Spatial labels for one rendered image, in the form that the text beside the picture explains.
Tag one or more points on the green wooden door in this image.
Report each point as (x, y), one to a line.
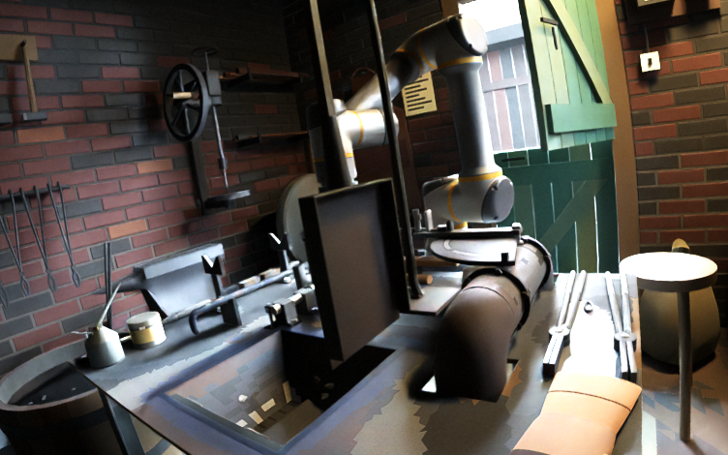
(566, 190)

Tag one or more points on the dark wall shelf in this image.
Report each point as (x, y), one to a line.
(272, 136)
(263, 74)

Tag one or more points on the cream paper notice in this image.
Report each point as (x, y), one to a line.
(419, 95)

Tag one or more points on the dark flat hood panel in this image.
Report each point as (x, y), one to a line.
(351, 265)

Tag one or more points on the cream round tin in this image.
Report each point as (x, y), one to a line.
(146, 330)

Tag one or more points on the tan leather roll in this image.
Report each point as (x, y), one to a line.
(579, 417)

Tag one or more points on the round wooden stool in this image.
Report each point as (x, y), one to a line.
(669, 272)

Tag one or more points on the black wall tongs rail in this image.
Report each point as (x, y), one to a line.
(16, 195)

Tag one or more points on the black wall post drill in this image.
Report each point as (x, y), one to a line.
(185, 101)

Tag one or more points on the dark coal forge body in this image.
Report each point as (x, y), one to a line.
(364, 417)

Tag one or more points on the grey flat tongs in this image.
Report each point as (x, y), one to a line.
(563, 329)
(623, 329)

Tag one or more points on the wooden hammer rack board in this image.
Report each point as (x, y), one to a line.
(3, 45)

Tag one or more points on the grey round grindstone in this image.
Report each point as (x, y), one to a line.
(289, 218)

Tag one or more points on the dark anvil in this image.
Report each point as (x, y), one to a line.
(174, 281)

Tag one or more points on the brown round flue pipe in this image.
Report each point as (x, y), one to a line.
(484, 322)

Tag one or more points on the dark round damper plate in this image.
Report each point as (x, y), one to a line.
(471, 248)

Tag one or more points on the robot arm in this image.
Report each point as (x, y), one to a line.
(471, 126)

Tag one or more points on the dark wall box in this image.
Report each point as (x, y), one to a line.
(670, 9)

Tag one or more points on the dark round quench tub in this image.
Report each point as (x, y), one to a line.
(48, 411)

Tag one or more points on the grey oil can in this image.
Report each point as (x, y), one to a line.
(103, 346)

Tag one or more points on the thin black upright rod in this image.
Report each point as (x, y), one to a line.
(108, 278)

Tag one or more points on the black poker rack stand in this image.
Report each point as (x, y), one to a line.
(230, 303)

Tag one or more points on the black long poker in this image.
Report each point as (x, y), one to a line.
(244, 294)

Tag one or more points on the white wall switch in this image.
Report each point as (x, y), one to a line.
(650, 61)

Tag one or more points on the beige sack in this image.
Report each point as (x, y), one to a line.
(705, 322)

